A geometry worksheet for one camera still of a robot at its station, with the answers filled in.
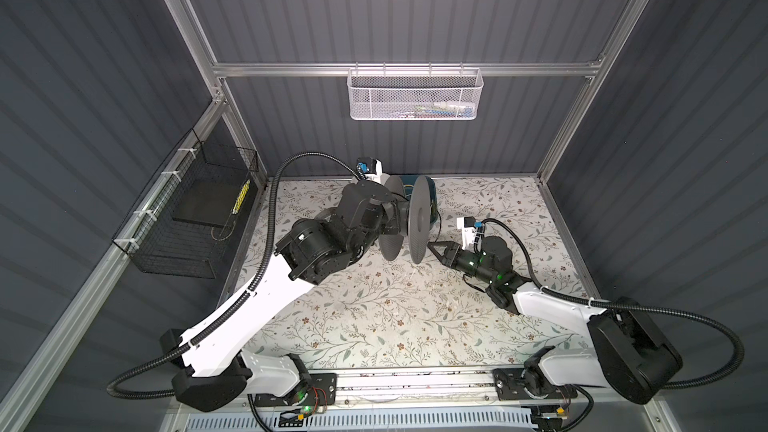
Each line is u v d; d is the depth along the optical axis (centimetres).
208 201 73
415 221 56
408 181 135
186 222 72
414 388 75
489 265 66
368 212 42
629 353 43
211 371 38
